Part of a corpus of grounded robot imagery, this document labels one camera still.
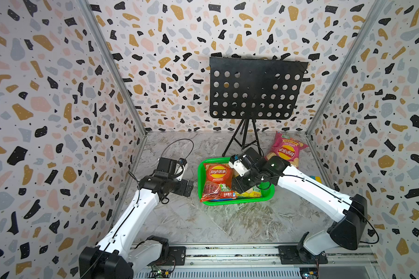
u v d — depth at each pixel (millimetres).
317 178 988
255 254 761
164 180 558
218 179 800
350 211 419
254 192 858
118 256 385
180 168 671
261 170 550
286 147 1013
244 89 739
